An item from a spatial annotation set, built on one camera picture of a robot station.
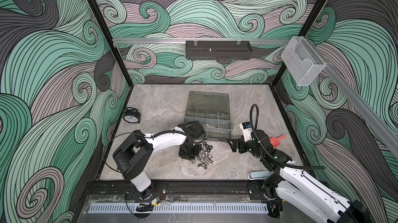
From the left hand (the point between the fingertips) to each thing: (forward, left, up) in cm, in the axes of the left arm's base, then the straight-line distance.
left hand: (195, 159), depth 82 cm
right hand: (+9, -21, +8) cm, 24 cm away
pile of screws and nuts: (+1, -6, -1) cm, 7 cm away
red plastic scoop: (+11, -47, -1) cm, 49 cm away
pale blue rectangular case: (-8, -31, +3) cm, 32 cm away
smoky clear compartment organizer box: (+35, -12, -4) cm, 37 cm away
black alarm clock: (+24, +39, +6) cm, 46 cm away
